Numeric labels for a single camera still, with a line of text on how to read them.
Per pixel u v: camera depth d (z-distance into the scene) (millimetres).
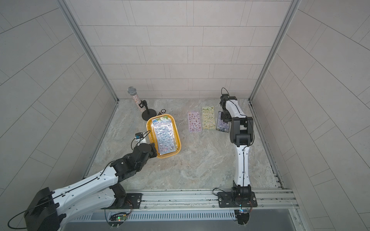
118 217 651
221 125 1000
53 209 394
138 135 691
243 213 679
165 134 825
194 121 1028
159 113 1078
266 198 725
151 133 821
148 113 1049
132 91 807
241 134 618
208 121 1026
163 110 1088
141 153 578
